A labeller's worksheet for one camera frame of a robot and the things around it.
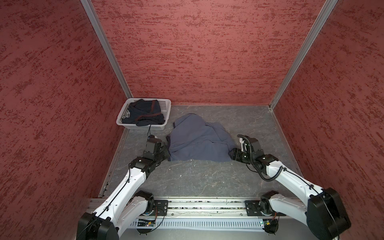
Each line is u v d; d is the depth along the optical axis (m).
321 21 0.76
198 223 0.77
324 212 0.40
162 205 0.75
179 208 0.76
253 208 0.75
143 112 1.06
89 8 0.71
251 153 0.65
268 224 0.71
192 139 0.98
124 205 0.46
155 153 0.63
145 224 0.72
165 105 1.14
